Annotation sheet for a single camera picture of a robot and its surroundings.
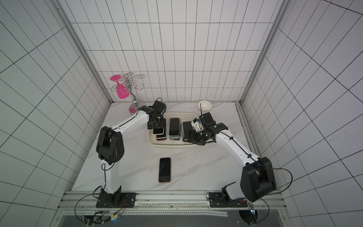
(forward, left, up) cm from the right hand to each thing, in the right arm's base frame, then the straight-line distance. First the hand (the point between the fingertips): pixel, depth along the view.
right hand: (183, 141), depth 80 cm
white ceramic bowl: (+41, -16, -13) cm, 46 cm away
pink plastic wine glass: (+40, +51, +1) cm, 65 cm away
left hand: (+12, +18, -6) cm, 22 cm away
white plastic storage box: (+25, +2, -9) cm, 27 cm away
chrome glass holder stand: (+34, +39, +14) cm, 53 cm away
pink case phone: (-13, +10, -12) cm, 21 cm away
